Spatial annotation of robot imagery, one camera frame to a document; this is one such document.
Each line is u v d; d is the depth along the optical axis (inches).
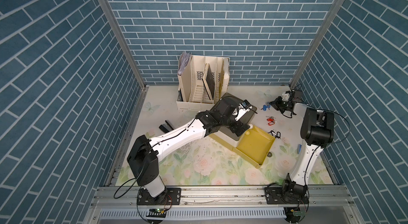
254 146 35.3
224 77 35.9
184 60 36.9
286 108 33.9
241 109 25.6
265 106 42.7
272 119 40.1
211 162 33.3
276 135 37.2
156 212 28.4
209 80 41.4
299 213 27.3
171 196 29.1
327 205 29.0
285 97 38.2
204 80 39.0
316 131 22.6
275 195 29.0
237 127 26.2
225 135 31.3
